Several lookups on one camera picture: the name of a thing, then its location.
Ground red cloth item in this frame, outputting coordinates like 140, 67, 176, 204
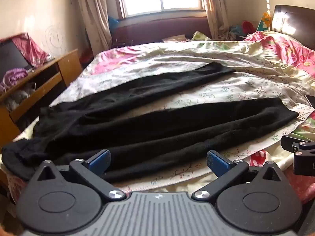
242, 21, 258, 34

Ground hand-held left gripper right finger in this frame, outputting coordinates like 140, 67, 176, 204
191, 150, 287, 201

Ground yellow green printed packet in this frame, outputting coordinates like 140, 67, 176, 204
257, 12, 271, 31

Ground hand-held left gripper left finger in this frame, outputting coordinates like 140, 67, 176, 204
30, 149, 126, 201

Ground grey bundle in desk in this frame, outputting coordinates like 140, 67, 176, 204
4, 83, 38, 112

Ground dark wooden headboard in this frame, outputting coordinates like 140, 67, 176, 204
270, 4, 315, 44

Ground purple cloth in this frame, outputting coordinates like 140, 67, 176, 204
0, 68, 29, 92

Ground black pants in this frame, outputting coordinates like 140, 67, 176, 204
1, 62, 299, 181

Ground cream curtain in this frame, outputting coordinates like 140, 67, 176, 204
74, 0, 113, 53
199, 0, 228, 40

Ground pink patterned cloth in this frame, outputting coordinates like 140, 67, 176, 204
7, 33, 51, 67

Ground black monitor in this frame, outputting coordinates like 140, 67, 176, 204
0, 39, 33, 79

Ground green yellow paper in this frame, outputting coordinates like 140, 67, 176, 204
191, 30, 211, 41

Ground wooden desk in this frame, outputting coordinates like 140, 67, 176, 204
0, 49, 83, 148

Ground pile of clutter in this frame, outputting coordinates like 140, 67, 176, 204
217, 25, 247, 41

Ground pink floral quilt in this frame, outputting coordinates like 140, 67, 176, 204
0, 31, 315, 204

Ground blue plastic bag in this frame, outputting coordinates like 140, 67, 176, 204
108, 16, 120, 30

